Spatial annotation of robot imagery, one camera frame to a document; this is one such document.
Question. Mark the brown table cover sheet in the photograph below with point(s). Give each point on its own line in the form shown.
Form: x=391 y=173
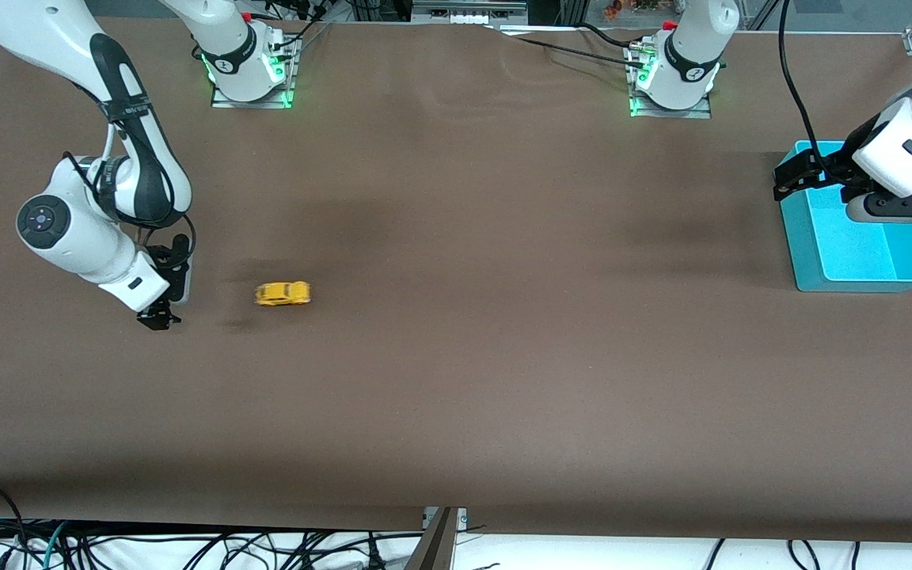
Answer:
x=456 y=356

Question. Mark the teal plastic bin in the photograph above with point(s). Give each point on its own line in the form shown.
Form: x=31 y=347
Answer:
x=860 y=253

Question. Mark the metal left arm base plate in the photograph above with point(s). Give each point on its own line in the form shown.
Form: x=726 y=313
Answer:
x=693 y=113

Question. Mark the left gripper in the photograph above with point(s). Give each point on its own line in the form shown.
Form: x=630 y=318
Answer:
x=834 y=169

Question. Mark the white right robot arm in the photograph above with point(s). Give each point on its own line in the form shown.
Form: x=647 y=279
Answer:
x=68 y=229

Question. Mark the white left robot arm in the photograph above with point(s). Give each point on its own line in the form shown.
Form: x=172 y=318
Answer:
x=689 y=71

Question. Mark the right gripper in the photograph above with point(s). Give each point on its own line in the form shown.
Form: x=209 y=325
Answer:
x=158 y=317

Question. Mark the metal table leg profile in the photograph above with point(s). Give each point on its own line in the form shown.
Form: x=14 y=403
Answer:
x=436 y=546

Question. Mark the grey device box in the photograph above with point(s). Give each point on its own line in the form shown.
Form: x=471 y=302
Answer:
x=468 y=14

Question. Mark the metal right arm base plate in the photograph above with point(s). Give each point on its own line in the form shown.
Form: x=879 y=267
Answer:
x=254 y=103

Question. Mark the yellow beetle toy car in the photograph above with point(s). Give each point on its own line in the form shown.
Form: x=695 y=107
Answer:
x=282 y=294

